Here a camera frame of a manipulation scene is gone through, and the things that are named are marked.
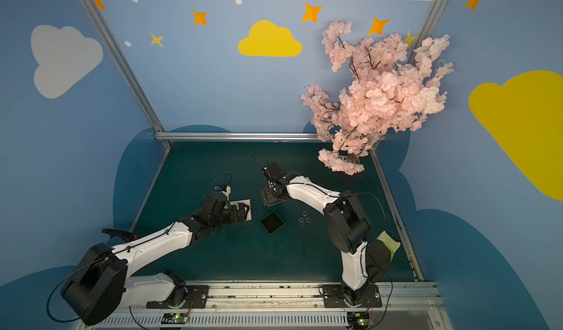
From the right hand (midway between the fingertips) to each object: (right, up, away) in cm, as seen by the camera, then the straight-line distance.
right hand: (277, 191), depth 94 cm
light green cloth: (+46, -20, -8) cm, 51 cm away
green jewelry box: (-2, -1, -10) cm, 11 cm away
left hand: (-13, -6, -7) cm, 16 cm away
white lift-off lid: (-13, -5, +1) cm, 14 cm away
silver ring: (+14, -12, -1) cm, 18 cm away
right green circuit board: (+28, -39, -24) cm, 54 cm away
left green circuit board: (-33, -39, -24) cm, 56 cm away
